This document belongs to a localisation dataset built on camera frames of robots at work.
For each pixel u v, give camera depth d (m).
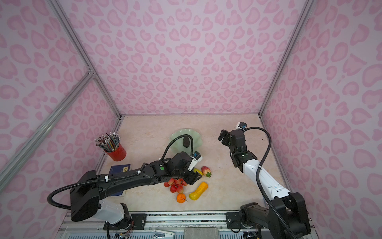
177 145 1.02
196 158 0.69
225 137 0.75
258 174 0.49
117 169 0.91
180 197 0.77
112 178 0.47
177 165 0.60
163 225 0.73
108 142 0.83
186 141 1.05
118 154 0.93
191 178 0.68
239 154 0.62
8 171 0.50
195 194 0.78
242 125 0.72
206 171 0.86
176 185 0.82
